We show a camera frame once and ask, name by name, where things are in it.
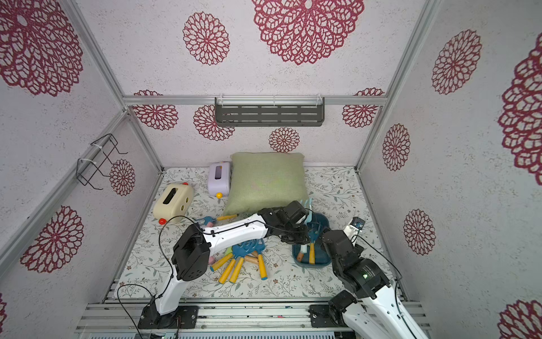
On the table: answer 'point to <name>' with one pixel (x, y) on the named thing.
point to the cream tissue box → (173, 201)
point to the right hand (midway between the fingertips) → (332, 233)
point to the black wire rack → (87, 166)
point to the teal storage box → (300, 253)
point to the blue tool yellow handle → (207, 219)
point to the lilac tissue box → (219, 179)
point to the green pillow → (259, 181)
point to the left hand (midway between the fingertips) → (308, 241)
